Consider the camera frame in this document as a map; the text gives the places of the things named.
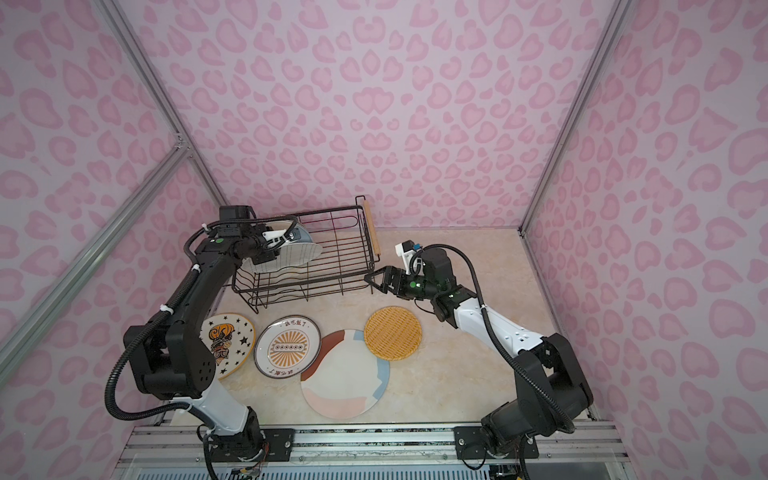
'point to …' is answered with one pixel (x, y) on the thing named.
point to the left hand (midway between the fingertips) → (269, 229)
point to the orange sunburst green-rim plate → (287, 346)
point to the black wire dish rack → (349, 251)
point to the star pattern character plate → (231, 339)
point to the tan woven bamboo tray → (392, 333)
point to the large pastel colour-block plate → (348, 380)
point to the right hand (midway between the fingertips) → (376, 280)
